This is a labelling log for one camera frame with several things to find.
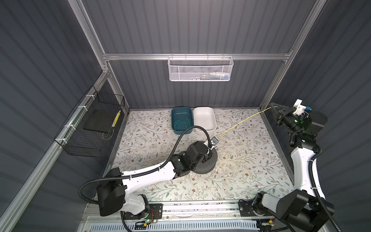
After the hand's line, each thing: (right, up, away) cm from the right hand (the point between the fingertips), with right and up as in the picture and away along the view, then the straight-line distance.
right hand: (273, 105), depth 66 cm
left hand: (-30, -19, +9) cm, 37 cm away
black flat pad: (-86, -7, +9) cm, 87 cm away
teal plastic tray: (-44, -6, +42) cm, 62 cm away
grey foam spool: (-28, -33, +16) cm, 46 cm away
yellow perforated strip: (-79, -6, +12) cm, 81 cm away
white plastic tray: (-26, -4, +49) cm, 55 cm away
